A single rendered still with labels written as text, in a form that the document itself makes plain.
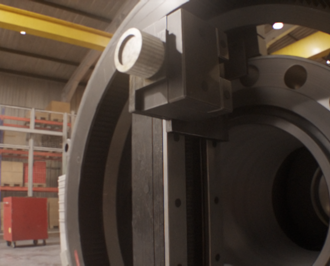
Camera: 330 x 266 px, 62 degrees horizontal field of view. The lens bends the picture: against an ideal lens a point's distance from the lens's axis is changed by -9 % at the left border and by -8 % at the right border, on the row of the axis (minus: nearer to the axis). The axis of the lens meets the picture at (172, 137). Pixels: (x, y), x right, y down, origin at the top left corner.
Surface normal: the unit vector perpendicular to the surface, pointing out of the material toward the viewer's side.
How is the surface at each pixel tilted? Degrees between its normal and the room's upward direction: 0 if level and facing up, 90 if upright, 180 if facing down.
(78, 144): 90
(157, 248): 90
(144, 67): 157
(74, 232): 90
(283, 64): 90
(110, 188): 98
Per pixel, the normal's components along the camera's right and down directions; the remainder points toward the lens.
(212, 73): 0.70, -0.14
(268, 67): -0.72, -0.11
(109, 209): 0.11, -0.20
